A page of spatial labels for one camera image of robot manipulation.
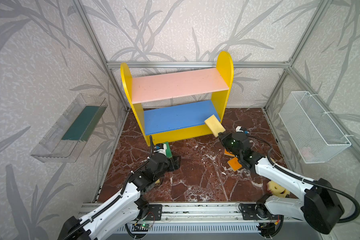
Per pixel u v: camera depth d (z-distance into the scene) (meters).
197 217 0.72
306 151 0.72
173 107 1.24
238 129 0.76
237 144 0.62
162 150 0.72
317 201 0.40
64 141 0.63
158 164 0.59
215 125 0.84
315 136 0.63
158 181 0.64
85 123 0.65
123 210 0.58
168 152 0.96
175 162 0.71
